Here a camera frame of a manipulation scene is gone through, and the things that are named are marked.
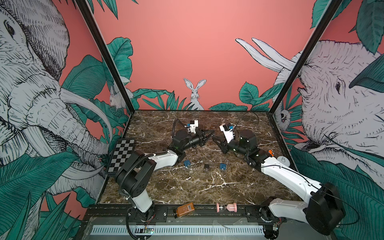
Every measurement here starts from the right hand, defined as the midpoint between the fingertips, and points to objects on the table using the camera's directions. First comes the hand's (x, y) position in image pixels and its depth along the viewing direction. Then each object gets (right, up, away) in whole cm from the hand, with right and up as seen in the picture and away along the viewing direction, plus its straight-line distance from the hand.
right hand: (213, 137), depth 76 cm
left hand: (+1, +3, -2) cm, 4 cm away
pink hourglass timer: (+8, -36, -1) cm, 37 cm away
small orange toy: (+40, -12, +20) cm, 46 cm away
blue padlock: (-15, -18, +16) cm, 28 cm away
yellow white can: (+44, -15, +12) cm, 48 cm away
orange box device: (-15, -35, -3) cm, 38 cm away
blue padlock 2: (+7, -20, +15) cm, 26 cm away
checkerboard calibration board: (-56, -10, +18) cm, 59 cm away
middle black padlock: (-3, -19, +15) cm, 24 cm away
